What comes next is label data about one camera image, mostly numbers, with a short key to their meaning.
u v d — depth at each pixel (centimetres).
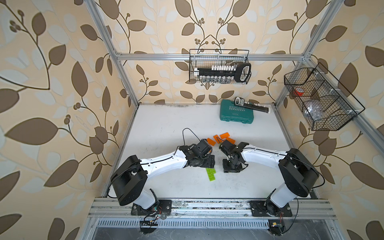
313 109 72
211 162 74
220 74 85
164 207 74
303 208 73
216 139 99
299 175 45
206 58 91
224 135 102
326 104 72
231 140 100
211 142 97
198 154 64
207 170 86
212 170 85
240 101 115
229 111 111
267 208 66
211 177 84
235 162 73
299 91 81
